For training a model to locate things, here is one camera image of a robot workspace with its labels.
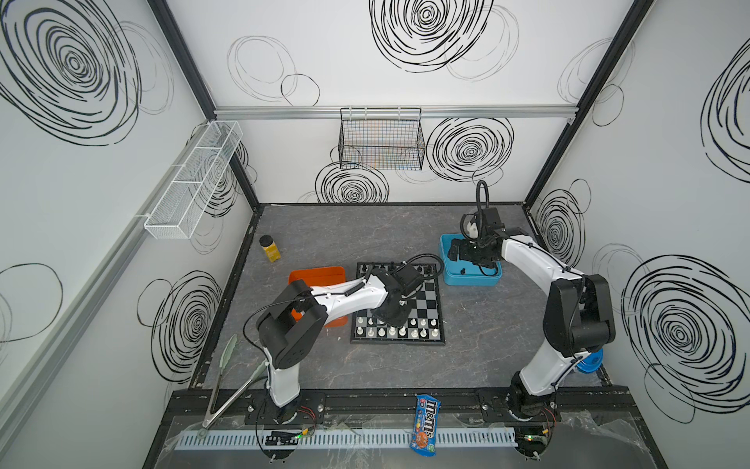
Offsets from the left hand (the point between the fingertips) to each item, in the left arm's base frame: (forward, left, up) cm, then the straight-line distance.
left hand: (400, 320), depth 86 cm
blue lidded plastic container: (-12, -48, +7) cm, 50 cm away
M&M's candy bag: (-26, -6, -1) cm, 27 cm away
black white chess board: (0, -8, -1) cm, 8 cm away
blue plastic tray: (+18, -22, -2) cm, 28 cm away
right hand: (+19, -19, +7) cm, 28 cm away
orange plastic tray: (+18, +29, -7) cm, 35 cm away
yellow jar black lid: (+22, +44, +6) cm, 49 cm away
